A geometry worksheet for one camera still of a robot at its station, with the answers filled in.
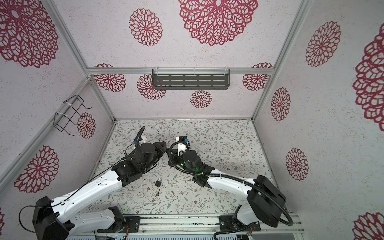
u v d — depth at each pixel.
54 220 0.38
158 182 0.88
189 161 0.57
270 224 0.44
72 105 0.79
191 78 0.95
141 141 0.69
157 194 0.83
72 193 0.44
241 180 0.48
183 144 0.66
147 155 0.55
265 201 0.42
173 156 0.65
